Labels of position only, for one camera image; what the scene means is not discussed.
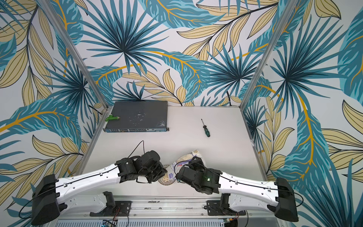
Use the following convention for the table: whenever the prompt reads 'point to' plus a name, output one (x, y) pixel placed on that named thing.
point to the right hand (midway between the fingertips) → (192, 162)
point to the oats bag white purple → (172, 170)
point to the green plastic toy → (110, 117)
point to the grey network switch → (143, 116)
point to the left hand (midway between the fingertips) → (167, 174)
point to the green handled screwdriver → (206, 130)
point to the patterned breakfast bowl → (165, 180)
